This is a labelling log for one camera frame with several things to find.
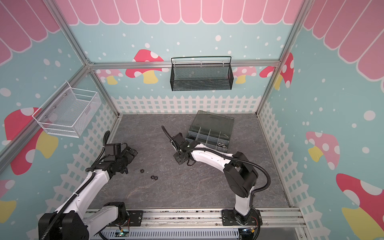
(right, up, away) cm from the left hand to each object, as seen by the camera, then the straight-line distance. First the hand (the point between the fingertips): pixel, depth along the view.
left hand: (133, 158), depth 86 cm
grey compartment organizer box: (+47, +16, +19) cm, 54 cm away
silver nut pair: (+54, +6, +14) cm, 56 cm away
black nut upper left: (+4, -9, +4) cm, 10 cm away
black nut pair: (+11, -12, +2) cm, 16 cm away
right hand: (+27, +2, +2) cm, 27 cm away
